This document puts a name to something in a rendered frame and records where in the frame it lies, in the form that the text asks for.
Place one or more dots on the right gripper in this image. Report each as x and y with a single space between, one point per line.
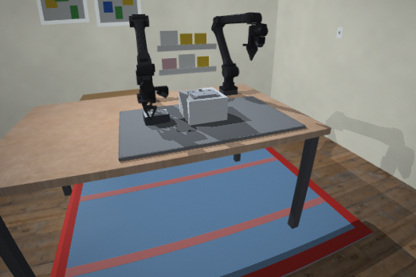
145 100

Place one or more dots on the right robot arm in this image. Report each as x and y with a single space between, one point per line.
145 68

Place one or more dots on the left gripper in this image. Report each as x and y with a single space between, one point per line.
253 49

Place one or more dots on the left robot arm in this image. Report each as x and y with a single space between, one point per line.
261 30

